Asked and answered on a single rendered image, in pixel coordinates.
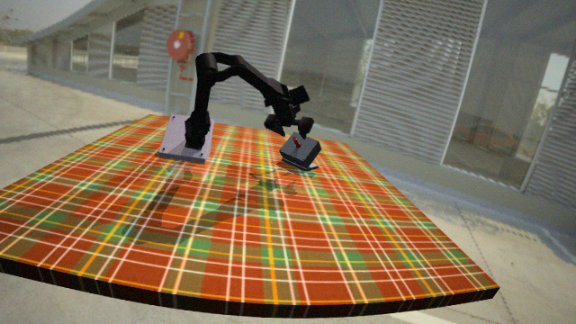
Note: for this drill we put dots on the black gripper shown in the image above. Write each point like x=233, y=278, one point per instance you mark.
x=275, y=122

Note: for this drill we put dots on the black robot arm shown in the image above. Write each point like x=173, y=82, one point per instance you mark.
x=276, y=94

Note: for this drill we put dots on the dark grey sloped panel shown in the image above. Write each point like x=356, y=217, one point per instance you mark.
x=302, y=156

